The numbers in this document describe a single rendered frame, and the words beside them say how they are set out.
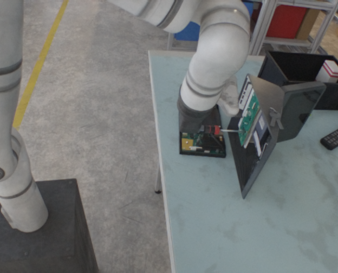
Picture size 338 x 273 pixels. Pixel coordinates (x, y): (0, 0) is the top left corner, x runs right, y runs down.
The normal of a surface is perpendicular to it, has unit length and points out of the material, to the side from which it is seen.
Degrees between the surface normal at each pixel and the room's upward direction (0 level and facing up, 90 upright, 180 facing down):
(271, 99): 0
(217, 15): 33
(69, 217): 0
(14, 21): 80
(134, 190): 0
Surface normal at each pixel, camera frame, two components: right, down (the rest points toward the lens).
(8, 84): 0.80, 0.58
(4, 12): 0.68, 0.32
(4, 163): 0.53, 0.68
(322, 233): 0.11, -0.69
